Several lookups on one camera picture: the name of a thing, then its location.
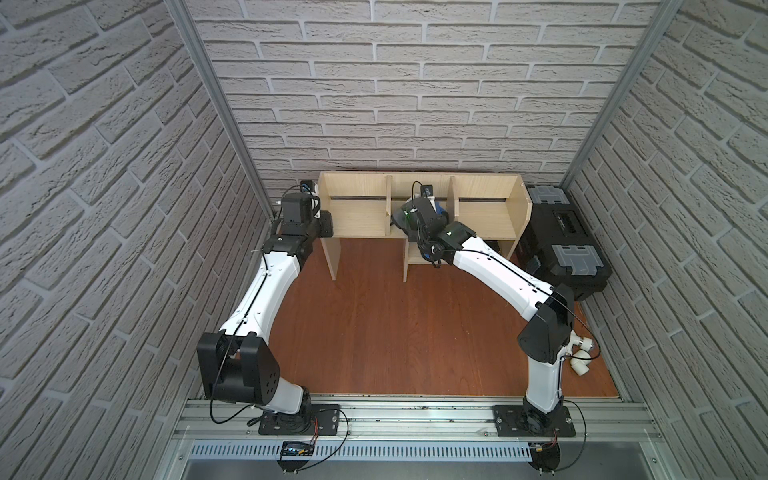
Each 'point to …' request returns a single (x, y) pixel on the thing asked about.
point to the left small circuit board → (294, 456)
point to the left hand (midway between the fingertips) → (312, 209)
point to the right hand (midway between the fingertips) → (428, 219)
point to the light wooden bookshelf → (496, 207)
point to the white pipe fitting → (581, 356)
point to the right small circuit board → (545, 457)
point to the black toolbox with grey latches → (558, 247)
